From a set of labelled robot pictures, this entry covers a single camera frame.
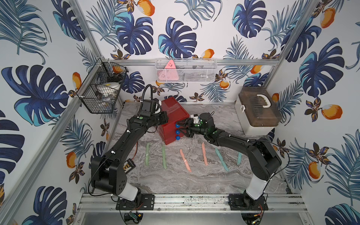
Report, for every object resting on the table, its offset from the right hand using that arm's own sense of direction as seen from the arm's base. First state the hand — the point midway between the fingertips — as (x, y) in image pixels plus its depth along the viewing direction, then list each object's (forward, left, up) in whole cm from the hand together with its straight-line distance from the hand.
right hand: (176, 125), depth 82 cm
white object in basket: (+14, +38, +15) cm, 43 cm away
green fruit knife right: (-14, +8, -20) cm, 26 cm away
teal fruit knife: (-10, -29, -21) cm, 37 cm away
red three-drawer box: (+1, +5, -9) cm, 10 cm away
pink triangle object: (+30, +5, +15) cm, 34 cm away
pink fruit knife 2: (-7, -18, -20) cm, 28 cm away
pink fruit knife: (-13, -6, -21) cm, 25 cm away
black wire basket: (+34, +49, +15) cm, 61 cm away
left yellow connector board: (-17, +29, -19) cm, 39 cm away
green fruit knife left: (-8, +20, -20) cm, 29 cm away
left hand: (+5, +5, +4) cm, 8 cm away
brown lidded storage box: (+15, -54, -5) cm, 57 cm away
